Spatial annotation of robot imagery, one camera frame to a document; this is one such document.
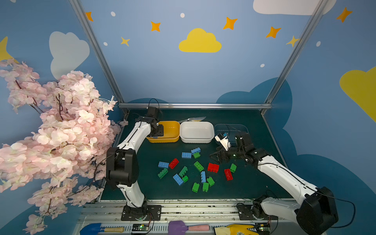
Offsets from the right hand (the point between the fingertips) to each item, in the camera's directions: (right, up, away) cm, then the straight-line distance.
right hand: (215, 150), depth 80 cm
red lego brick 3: (+9, -15, +7) cm, 19 cm away
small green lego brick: (-10, -6, +16) cm, 20 cm away
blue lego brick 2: (-16, -6, +15) cm, 23 cm away
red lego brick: (-24, -10, +11) cm, 28 cm away
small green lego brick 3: (+12, -12, +8) cm, 19 cm away
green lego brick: (-31, -15, +6) cm, 34 cm away
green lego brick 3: (-2, -18, +3) cm, 19 cm away
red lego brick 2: (0, -12, +9) cm, 15 cm away
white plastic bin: (-9, +9, +29) cm, 31 cm away
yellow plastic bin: (-28, +8, +29) cm, 42 cm away
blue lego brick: (-31, -11, +11) cm, 35 cm away
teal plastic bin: (+19, +11, +31) cm, 38 cm away
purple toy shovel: (-19, -35, -10) cm, 42 cm away
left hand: (-36, +10, +12) cm, 39 cm away
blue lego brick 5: (-6, -16, +5) cm, 18 cm away
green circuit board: (-39, -36, -9) cm, 54 cm away
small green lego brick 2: (-17, -18, +4) cm, 25 cm away
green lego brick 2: (-9, -12, +10) cm, 18 cm away
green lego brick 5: (-5, -20, +1) cm, 21 cm away
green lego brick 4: (-11, -20, +1) cm, 23 cm away
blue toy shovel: (-60, -36, -11) cm, 71 cm away
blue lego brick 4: (-21, -18, +4) cm, 28 cm away
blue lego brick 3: (-11, -3, +16) cm, 19 cm away
